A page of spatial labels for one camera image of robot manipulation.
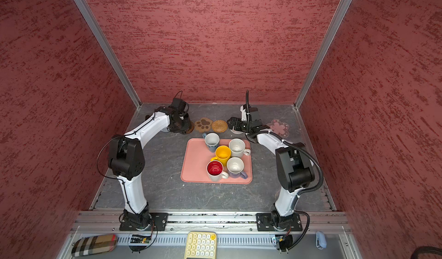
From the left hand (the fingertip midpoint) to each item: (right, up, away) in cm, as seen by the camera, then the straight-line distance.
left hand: (184, 130), depth 95 cm
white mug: (+30, -10, +2) cm, 32 cm away
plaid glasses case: (-29, -44, -28) cm, 60 cm away
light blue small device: (+62, -43, -27) cm, 80 cm away
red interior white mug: (+18, -21, -5) cm, 28 cm away
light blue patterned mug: (+16, -6, 0) cm, 17 cm away
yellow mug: (+22, -13, -2) cm, 25 cm away
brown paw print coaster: (+9, +3, +13) cm, 16 cm away
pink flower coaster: (+60, 0, +14) cm, 61 cm away
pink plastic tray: (+6, -15, 0) cm, 16 cm away
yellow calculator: (+14, -44, -28) cm, 54 cm away
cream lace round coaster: (+30, -2, +11) cm, 32 cm away
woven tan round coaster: (+19, +2, +15) cm, 24 cm away
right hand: (+27, +3, 0) cm, 27 cm away
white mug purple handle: (+28, -20, -5) cm, 35 cm away
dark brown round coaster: (+1, +1, +11) cm, 11 cm away
